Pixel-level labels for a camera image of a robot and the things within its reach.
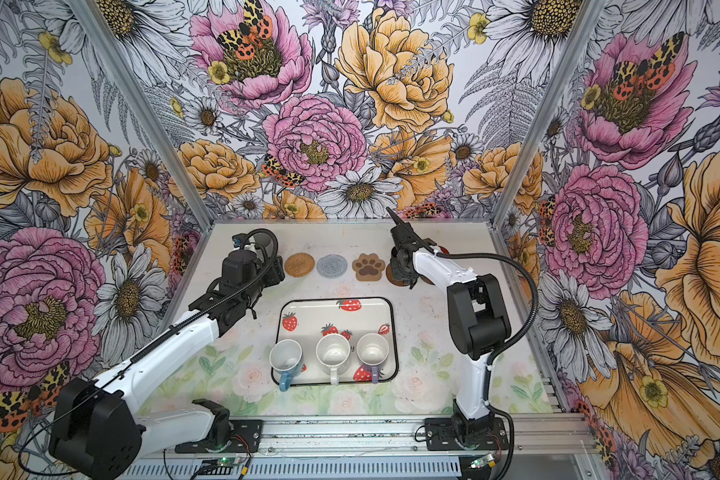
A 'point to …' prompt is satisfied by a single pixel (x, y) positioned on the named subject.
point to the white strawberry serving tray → (307, 320)
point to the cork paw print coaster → (368, 268)
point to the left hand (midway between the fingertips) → (271, 269)
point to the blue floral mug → (286, 358)
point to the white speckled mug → (333, 353)
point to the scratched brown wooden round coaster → (389, 274)
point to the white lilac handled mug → (373, 349)
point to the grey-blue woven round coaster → (332, 266)
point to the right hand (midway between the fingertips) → (406, 278)
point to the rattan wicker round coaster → (299, 264)
